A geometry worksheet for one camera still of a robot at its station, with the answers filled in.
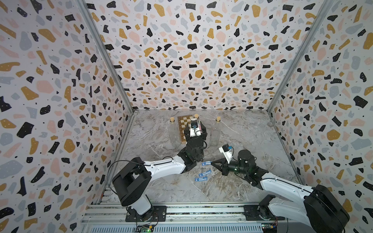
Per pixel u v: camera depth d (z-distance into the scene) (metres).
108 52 0.86
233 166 0.71
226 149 0.72
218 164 0.76
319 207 0.41
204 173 0.88
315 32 0.79
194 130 0.63
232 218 0.73
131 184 0.43
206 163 0.80
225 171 0.71
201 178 0.86
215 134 0.97
